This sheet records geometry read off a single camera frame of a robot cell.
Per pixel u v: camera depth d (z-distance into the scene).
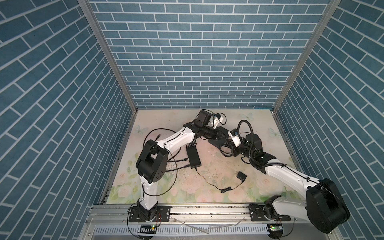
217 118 0.80
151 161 0.51
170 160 0.93
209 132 0.75
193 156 0.94
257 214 0.74
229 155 0.89
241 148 0.73
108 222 0.72
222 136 0.83
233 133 0.72
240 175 0.86
